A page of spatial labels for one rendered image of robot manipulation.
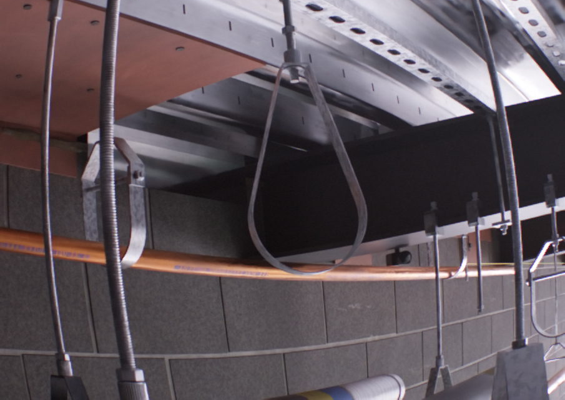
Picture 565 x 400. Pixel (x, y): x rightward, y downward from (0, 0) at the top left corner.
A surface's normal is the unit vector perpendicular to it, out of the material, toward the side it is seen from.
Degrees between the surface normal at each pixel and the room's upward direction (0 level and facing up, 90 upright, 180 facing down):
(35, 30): 180
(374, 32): 180
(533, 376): 57
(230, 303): 90
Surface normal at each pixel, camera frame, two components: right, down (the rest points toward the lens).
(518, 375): -0.14, -0.69
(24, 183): 0.83, -0.18
